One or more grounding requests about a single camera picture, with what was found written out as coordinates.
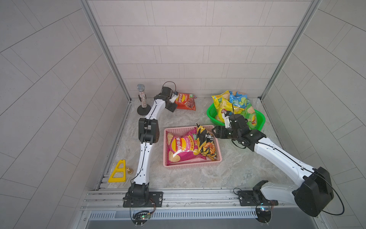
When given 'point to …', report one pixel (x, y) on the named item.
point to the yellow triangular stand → (117, 170)
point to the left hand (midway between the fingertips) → (172, 103)
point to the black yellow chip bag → (206, 144)
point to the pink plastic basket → (197, 161)
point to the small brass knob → (129, 171)
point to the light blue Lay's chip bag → (239, 99)
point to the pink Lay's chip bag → (181, 146)
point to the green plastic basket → (212, 114)
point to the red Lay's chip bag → (185, 101)
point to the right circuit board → (264, 214)
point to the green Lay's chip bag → (250, 115)
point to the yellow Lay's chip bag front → (218, 98)
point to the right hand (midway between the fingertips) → (215, 130)
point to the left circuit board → (141, 217)
